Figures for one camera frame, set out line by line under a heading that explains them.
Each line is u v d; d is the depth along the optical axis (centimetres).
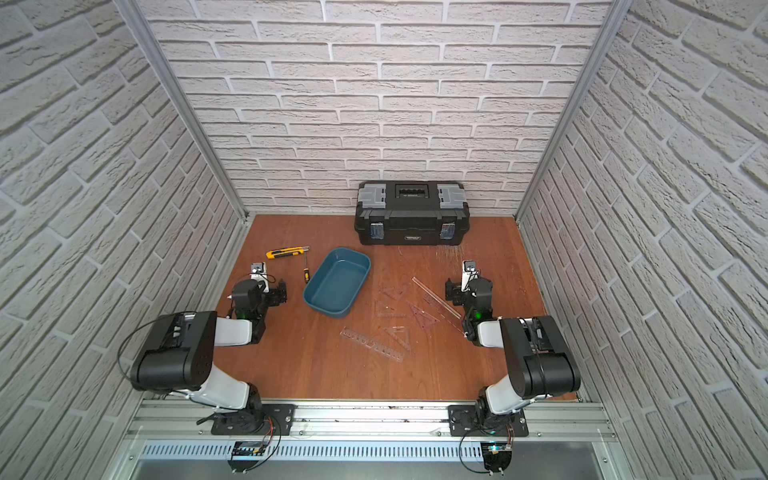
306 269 103
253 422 68
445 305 94
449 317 92
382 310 95
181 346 51
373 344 87
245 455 71
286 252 108
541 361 47
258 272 81
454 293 85
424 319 92
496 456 70
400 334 89
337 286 98
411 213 98
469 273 80
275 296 87
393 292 98
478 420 68
